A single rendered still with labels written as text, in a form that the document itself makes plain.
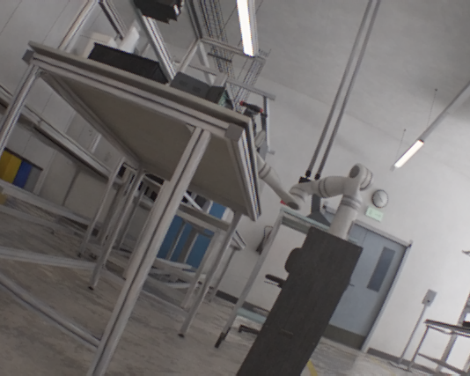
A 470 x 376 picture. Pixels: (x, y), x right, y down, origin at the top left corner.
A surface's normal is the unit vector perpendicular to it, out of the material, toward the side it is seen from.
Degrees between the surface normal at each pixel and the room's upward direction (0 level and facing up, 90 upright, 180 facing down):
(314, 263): 90
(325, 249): 90
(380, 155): 90
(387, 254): 90
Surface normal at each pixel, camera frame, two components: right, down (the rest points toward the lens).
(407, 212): -0.09, -0.19
